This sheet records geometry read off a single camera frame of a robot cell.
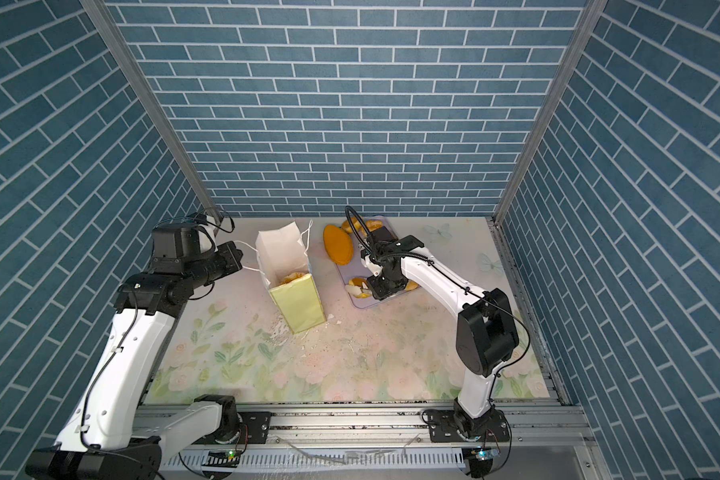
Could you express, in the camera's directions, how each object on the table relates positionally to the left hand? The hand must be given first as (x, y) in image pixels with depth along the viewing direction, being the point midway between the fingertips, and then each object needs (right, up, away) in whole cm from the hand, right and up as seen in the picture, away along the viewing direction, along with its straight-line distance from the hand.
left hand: (245, 250), depth 71 cm
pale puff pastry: (+31, +9, +43) cm, 53 cm away
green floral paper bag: (+2, -5, +24) cm, 25 cm away
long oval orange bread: (+18, +1, +37) cm, 41 cm away
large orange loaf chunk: (+5, -9, +22) cm, 24 cm away
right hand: (+32, -12, +15) cm, 37 cm away
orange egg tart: (+26, -12, +20) cm, 35 cm away
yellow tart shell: (+20, +9, +43) cm, 48 cm away
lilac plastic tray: (+36, +10, +47) cm, 60 cm away
